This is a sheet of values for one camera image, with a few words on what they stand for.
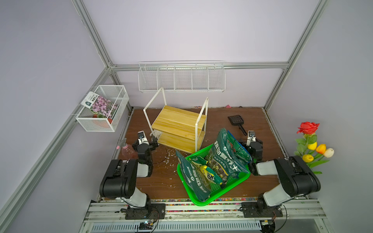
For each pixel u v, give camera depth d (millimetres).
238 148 724
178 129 828
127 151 851
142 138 771
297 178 453
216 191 795
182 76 992
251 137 789
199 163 808
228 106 1240
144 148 704
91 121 768
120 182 439
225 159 680
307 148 665
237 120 1083
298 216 727
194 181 598
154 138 845
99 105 733
